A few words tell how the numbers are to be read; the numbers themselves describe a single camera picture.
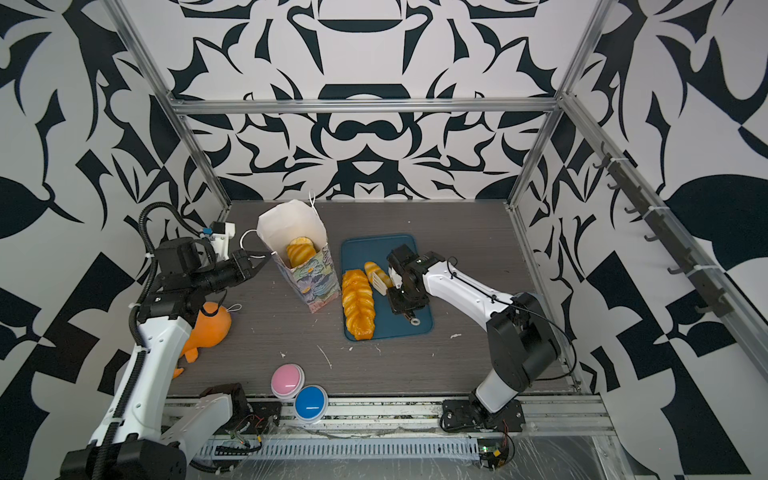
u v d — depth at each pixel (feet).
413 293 2.37
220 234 2.17
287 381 2.58
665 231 1.80
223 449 2.39
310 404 2.45
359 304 2.95
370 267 3.24
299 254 2.89
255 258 2.33
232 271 2.08
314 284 2.66
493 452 2.33
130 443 1.24
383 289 2.91
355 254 3.41
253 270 2.24
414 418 2.49
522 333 1.60
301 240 3.16
